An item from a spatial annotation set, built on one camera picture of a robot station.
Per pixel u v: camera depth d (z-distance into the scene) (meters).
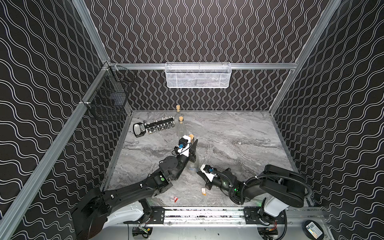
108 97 0.92
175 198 0.80
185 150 0.60
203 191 0.82
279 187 0.46
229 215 0.76
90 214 0.41
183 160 0.65
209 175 0.71
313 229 0.70
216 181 0.73
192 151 0.64
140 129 1.07
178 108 0.86
